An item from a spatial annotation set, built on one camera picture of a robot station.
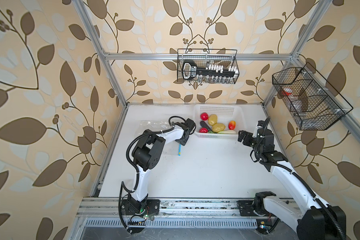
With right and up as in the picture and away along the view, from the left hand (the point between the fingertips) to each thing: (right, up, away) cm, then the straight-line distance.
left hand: (179, 137), depth 99 cm
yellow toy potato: (+23, +12, +7) cm, 27 cm away
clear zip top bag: (-5, -8, -1) cm, 9 cm away
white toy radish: (+32, +3, +1) cm, 33 cm away
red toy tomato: (+16, +5, 0) cm, 17 cm away
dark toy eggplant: (+17, +8, +7) cm, 20 cm away
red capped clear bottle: (+60, +27, -18) cm, 68 cm away
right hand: (+39, +3, -16) cm, 42 cm away
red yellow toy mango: (+36, +8, +3) cm, 37 cm away
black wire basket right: (+68, +20, -25) cm, 75 cm away
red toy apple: (+18, +14, +9) cm, 24 cm away
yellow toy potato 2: (+26, +6, +1) cm, 27 cm away
